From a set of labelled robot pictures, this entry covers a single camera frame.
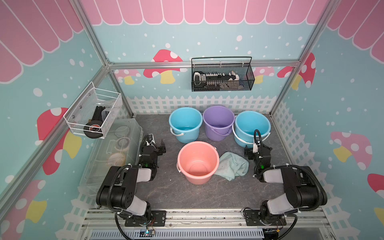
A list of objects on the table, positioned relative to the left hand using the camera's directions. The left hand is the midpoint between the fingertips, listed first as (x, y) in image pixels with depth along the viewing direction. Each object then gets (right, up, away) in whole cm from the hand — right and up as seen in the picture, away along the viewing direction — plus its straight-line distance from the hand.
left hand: (155, 143), depth 93 cm
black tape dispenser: (-22, +12, -23) cm, 34 cm away
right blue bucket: (+57, +12, +1) cm, 58 cm away
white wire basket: (-26, +16, -20) cm, 37 cm away
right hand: (+63, -1, +1) cm, 63 cm away
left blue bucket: (+18, +13, +11) cm, 25 cm away
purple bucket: (+41, +14, +10) cm, 44 cm away
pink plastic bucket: (+27, -11, -1) cm, 29 cm away
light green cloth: (+47, -13, -3) cm, 49 cm away
